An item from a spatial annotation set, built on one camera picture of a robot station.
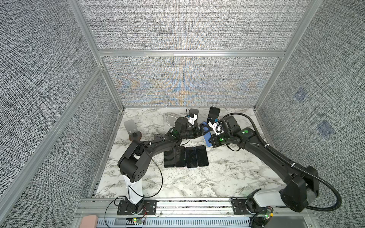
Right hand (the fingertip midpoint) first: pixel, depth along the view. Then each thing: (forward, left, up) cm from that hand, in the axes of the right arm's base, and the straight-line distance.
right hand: (210, 138), depth 81 cm
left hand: (+5, +1, +1) cm, 5 cm away
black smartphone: (0, +2, +5) cm, 5 cm away
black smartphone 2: (-2, +4, -16) cm, 16 cm away
